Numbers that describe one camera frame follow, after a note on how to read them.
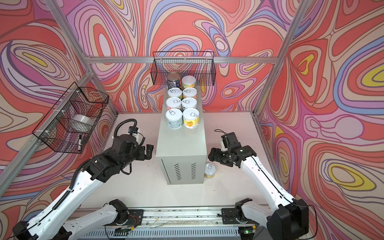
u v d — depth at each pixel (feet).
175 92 2.42
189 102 2.26
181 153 1.92
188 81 2.51
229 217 2.36
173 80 2.41
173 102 2.27
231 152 1.89
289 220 1.24
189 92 2.43
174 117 2.10
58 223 1.29
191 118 2.09
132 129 1.89
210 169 2.75
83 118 2.41
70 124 2.32
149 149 2.10
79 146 2.35
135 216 2.41
